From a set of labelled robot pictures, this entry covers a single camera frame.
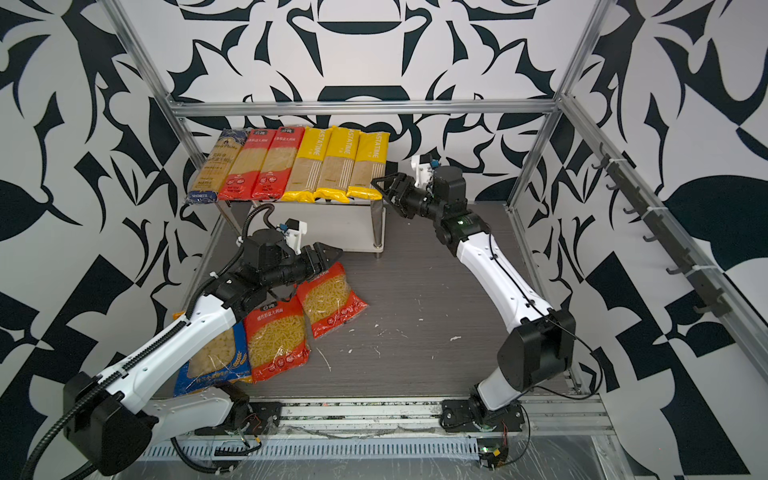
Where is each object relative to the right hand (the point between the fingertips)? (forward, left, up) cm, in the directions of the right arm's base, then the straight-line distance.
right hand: (375, 185), depth 69 cm
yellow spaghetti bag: (+12, +10, -3) cm, 16 cm away
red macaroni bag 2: (-22, +29, -35) cm, 50 cm away
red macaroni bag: (-10, +16, -36) cm, 41 cm away
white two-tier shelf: (+17, +10, -33) cm, 38 cm away
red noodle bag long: (+12, +26, -3) cm, 29 cm away
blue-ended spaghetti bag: (+11, +41, -2) cm, 43 cm away
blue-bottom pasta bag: (-27, +41, -35) cm, 60 cm away
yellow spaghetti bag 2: (+11, +2, -3) cm, 12 cm away
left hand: (-10, +9, -11) cm, 17 cm away
